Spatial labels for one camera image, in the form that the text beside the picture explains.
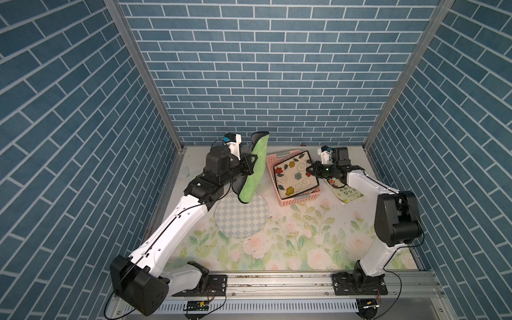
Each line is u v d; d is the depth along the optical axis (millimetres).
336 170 736
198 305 719
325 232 872
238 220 908
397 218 489
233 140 627
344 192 997
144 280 365
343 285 735
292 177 963
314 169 848
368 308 706
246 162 614
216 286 738
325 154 872
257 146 689
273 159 1087
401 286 676
